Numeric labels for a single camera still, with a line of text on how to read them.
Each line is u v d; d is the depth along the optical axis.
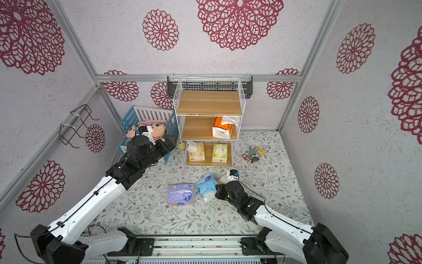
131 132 1.03
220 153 1.00
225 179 0.90
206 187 0.84
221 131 0.80
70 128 0.74
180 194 0.85
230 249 0.73
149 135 0.64
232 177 0.74
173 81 0.92
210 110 0.76
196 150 1.02
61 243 0.38
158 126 1.00
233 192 0.61
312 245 0.42
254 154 1.00
